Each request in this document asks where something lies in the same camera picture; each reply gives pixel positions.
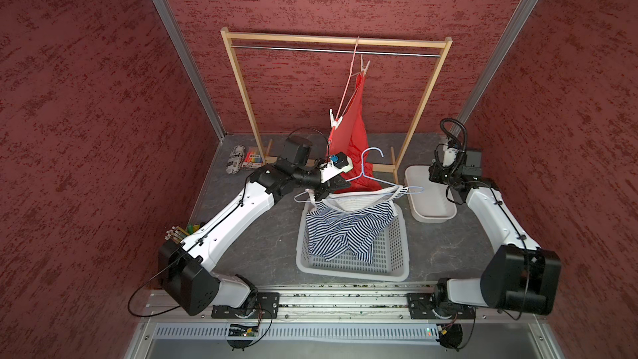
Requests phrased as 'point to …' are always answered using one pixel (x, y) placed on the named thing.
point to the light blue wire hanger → (296, 200)
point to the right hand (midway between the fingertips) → (431, 171)
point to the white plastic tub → (429, 200)
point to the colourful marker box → (252, 159)
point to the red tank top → (349, 137)
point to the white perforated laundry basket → (390, 254)
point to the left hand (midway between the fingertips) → (344, 186)
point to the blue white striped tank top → (345, 222)
